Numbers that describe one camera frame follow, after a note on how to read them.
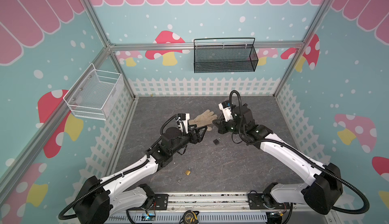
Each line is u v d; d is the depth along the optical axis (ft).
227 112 2.23
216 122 2.47
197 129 2.17
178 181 2.65
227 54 3.09
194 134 2.14
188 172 2.73
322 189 1.26
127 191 1.91
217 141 3.11
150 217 2.38
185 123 2.16
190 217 2.24
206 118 3.48
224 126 2.18
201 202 2.49
